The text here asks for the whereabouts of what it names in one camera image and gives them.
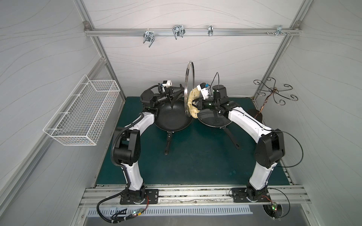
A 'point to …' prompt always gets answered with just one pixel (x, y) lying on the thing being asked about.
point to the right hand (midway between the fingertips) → (189, 101)
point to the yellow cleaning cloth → (193, 94)
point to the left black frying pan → (170, 120)
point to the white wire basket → (81, 118)
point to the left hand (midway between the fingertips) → (185, 91)
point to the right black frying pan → (230, 134)
